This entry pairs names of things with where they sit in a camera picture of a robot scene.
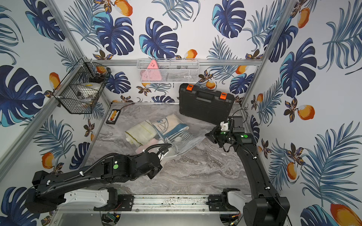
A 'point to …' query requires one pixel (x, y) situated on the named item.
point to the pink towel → (140, 149)
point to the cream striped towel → (140, 133)
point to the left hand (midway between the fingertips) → (160, 159)
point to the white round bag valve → (178, 139)
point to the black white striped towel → (187, 138)
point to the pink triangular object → (152, 74)
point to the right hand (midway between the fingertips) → (205, 132)
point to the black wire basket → (78, 92)
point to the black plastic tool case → (212, 107)
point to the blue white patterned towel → (166, 127)
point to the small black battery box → (113, 117)
